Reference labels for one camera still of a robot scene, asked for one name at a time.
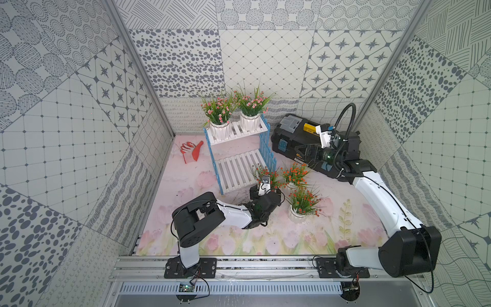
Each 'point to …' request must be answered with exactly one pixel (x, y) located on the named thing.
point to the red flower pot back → (295, 175)
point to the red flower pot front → (304, 202)
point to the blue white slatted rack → (234, 159)
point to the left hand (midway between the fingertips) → (276, 190)
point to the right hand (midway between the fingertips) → (303, 149)
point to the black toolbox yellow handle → (300, 140)
